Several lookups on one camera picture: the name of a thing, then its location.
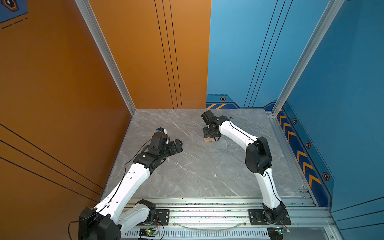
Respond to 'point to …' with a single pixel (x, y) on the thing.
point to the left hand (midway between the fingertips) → (176, 143)
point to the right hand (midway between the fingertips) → (208, 134)
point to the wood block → (206, 140)
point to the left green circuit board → (148, 232)
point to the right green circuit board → (275, 233)
